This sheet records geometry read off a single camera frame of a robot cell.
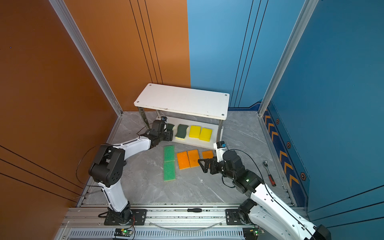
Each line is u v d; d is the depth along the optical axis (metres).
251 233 0.70
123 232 0.71
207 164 0.65
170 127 0.97
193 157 0.94
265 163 0.90
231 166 0.55
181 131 0.97
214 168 0.65
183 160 0.91
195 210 0.76
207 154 0.95
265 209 0.49
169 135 0.89
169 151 0.97
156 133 0.76
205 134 0.97
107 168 0.50
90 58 0.88
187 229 0.71
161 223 0.73
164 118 0.87
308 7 0.70
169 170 0.87
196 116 0.74
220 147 0.66
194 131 0.99
